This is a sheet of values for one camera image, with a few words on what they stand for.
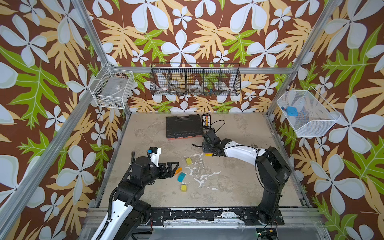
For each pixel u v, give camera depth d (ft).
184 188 2.69
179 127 3.64
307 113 2.73
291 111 2.84
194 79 3.20
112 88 2.84
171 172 2.10
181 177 2.83
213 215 2.46
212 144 2.42
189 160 2.98
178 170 2.90
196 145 3.33
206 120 3.76
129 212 1.62
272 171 1.59
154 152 2.14
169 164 2.10
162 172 2.06
